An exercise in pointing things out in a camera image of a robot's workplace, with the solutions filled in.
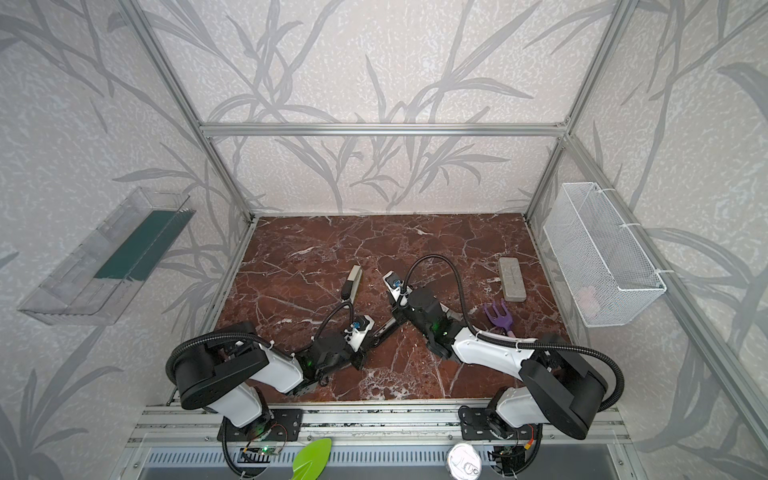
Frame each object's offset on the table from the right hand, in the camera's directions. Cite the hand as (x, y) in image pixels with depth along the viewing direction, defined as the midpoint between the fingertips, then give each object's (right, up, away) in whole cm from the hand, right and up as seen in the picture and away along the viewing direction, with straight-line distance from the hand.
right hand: (393, 279), depth 84 cm
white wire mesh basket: (+45, +4, -23) cm, 51 cm away
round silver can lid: (+16, -37, -20) cm, 45 cm away
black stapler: (-4, -17, +3) cm, 17 cm away
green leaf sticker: (-18, -40, -15) cm, 47 cm away
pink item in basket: (+48, -4, -12) cm, 50 cm away
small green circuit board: (-29, -39, -13) cm, 51 cm away
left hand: (-4, -15, +3) cm, 16 cm away
